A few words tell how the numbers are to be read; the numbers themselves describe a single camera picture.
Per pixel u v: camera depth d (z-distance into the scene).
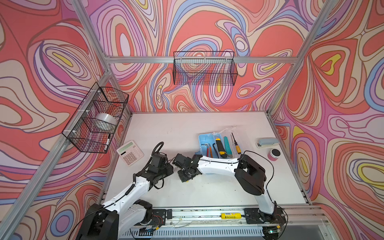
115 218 0.40
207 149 0.98
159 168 0.66
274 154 0.91
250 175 0.51
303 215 0.76
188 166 0.68
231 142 0.89
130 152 0.94
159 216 0.73
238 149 0.84
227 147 0.91
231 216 0.72
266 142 0.99
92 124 0.68
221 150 0.89
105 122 0.70
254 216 0.74
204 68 0.96
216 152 0.90
